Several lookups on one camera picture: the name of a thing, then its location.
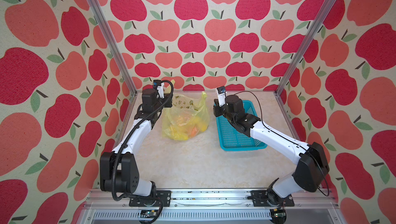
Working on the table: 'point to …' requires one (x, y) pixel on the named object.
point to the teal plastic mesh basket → (231, 139)
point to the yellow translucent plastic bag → (186, 118)
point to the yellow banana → (177, 135)
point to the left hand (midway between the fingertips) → (174, 94)
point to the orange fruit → (193, 132)
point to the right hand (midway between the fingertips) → (219, 99)
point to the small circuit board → (148, 213)
